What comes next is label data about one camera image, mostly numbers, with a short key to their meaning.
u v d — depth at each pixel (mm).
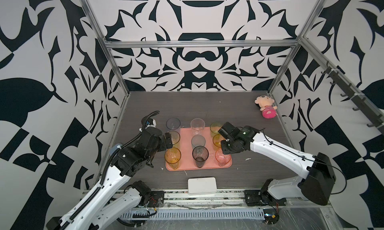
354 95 587
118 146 502
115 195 453
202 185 744
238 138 565
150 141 516
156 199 740
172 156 786
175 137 847
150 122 616
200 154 842
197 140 830
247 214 713
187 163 849
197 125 906
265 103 1045
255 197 744
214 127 645
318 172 405
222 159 865
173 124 864
